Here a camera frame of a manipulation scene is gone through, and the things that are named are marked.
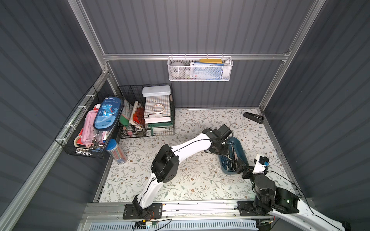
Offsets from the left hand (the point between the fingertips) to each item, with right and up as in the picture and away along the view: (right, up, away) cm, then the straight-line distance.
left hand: (228, 156), depth 82 cm
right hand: (+8, 0, -9) cm, 12 cm away
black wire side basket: (-75, +13, -20) cm, 79 cm away
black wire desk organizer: (-49, +27, +9) cm, 57 cm away
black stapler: (+30, +24, +33) cm, 50 cm away
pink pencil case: (-71, +16, -14) cm, 74 cm away
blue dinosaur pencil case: (-63, +24, -13) cm, 68 cm away
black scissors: (+4, -6, +5) cm, 9 cm away
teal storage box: (+11, 0, +9) cm, 14 cm away
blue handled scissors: (0, -5, +7) cm, 9 cm away
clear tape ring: (-42, +26, +8) cm, 50 cm away
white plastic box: (-46, +42, +19) cm, 66 cm away
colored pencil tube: (-64, +3, -2) cm, 64 cm away
